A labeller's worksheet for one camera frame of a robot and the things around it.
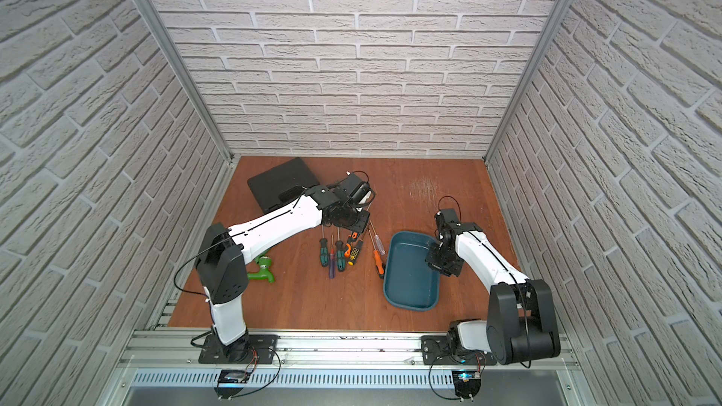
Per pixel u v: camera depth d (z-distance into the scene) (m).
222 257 0.49
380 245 0.93
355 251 0.90
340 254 0.90
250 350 0.72
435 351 0.73
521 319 0.42
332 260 0.89
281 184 1.04
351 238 0.95
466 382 0.71
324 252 0.90
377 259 0.90
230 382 0.71
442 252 0.72
